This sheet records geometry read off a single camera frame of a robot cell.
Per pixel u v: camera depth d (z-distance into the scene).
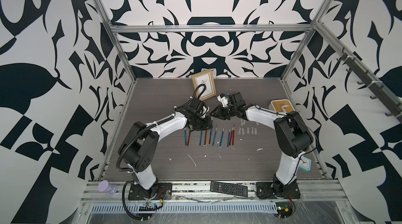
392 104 0.54
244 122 0.96
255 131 0.94
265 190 0.74
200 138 0.91
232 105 0.81
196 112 0.70
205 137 0.91
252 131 0.94
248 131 0.94
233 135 0.93
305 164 0.81
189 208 0.78
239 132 0.94
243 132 0.93
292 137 0.50
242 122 0.96
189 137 0.91
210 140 0.91
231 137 0.91
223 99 0.89
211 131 0.94
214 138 0.92
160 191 0.73
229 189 0.74
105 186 0.68
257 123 0.64
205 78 1.02
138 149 0.46
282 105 0.99
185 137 0.91
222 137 0.92
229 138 0.91
